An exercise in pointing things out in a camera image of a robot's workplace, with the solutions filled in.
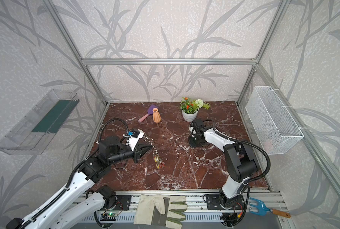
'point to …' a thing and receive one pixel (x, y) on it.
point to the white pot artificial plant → (190, 108)
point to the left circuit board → (109, 216)
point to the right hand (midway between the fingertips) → (191, 139)
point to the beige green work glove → (155, 210)
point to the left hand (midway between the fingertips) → (152, 144)
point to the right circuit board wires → (232, 218)
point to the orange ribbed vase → (156, 117)
